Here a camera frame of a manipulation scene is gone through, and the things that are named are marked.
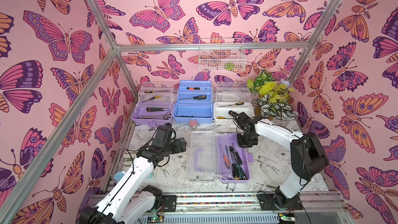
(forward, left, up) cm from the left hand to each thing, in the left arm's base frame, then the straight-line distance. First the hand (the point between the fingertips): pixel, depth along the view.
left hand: (181, 142), depth 81 cm
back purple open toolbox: (+39, +25, -13) cm, 48 cm away
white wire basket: (+48, -23, +22) cm, 57 cm away
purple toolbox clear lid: (-1, -11, -15) cm, 19 cm away
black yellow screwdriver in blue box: (+36, -10, -3) cm, 37 cm away
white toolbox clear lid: (+42, -32, -6) cm, 53 cm away
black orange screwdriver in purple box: (+31, +23, -11) cm, 40 cm away
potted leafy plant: (+18, -49, +11) cm, 53 cm away
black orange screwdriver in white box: (+27, -32, -10) cm, 43 cm away
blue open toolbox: (+30, -6, -2) cm, 30 cm away
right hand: (+3, -34, -8) cm, 35 cm away
